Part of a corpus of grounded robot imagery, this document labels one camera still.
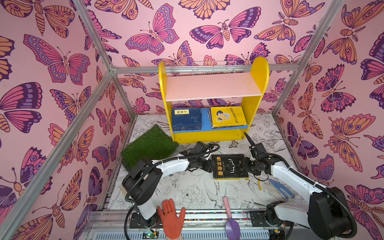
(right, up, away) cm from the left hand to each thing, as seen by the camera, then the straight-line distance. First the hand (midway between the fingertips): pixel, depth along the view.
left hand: (214, 164), depth 86 cm
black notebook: (+10, -2, +4) cm, 10 cm away
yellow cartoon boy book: (+6, +28, +8) cm, 30 cm away
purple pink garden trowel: (+6, -26, -16) cm, 31 cm away
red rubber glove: (-22, -25, -14) cm, 36 cm away
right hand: (+17, 0, +1) cm, 17 cm away
